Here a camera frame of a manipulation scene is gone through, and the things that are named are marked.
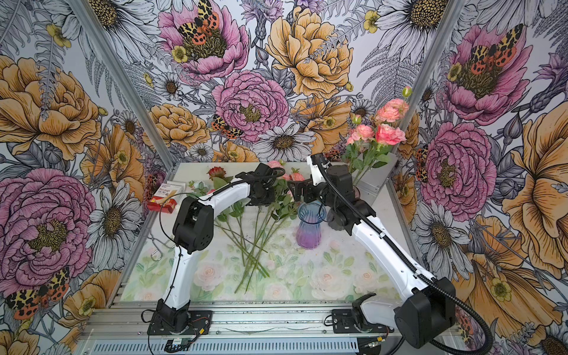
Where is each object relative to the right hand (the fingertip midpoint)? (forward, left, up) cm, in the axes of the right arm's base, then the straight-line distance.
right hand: (299, 184), depth 76 cm
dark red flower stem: (+27, +38, -22) cm, 52 cm away
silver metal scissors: (-4, +61, -28) cm, 67 cm away
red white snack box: (+15, +61, -24) cm, 67 cm away
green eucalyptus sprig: (+19, +46, -22) cm, 55 cm away
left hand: (+9, +13, -24) cm, 29 cm away
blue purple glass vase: (-4, -4, -13) cm, 14 cm away
